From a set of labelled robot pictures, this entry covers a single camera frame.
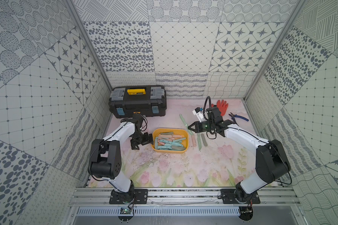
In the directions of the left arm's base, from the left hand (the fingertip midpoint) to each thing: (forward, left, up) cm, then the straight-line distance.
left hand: (150, 145), depth 88 cm
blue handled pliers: (+27, -60, -5) cm, 67 cm away
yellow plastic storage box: (+5, -12, -3) cm, 14 cm away
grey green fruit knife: (+7, -36, -6) cm, 37 cm away
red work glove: (+39, -55, -4) cm, 67 cm away
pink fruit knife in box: (+10, -17, -6) cm, 21 cm away
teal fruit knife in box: (0, -13, -3) cm, 14 cm away
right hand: (+7, -25, +8) cm, 27 cm away
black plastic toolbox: (+28, +3, +13) cm, 31 cm away
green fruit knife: (+4, -33, -6) cm, 34 cm away
